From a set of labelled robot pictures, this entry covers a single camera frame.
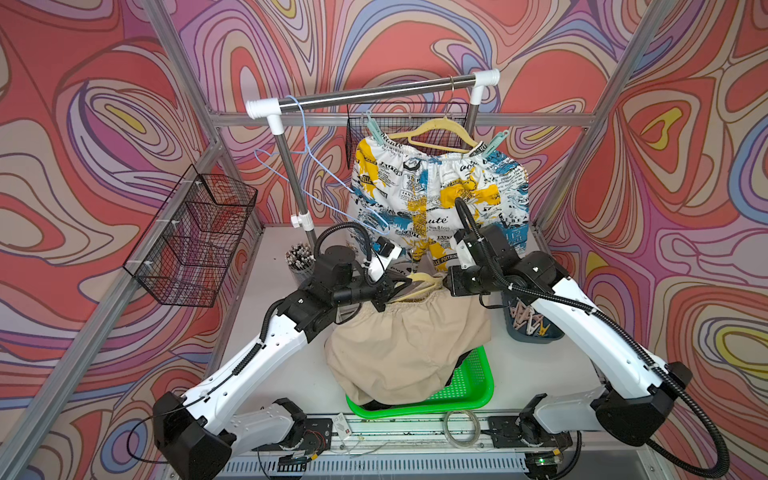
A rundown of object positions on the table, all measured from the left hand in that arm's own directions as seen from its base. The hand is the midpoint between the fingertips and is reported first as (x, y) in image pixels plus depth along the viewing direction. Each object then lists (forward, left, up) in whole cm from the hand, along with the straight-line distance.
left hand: (412, 282), depth 66 cm
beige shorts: (-9, +1, -17) cm, 20 cm away
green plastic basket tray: (-14, -18, -31) cm, 38 cm away
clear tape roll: (-27, -12, -30) cm, 42 cm away
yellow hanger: (+2, -2, -1) cm, 3 cm away
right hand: (+2, -9, -6) cm, 11 cm away
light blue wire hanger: (+53, +32, +2) cm, 62 cm away
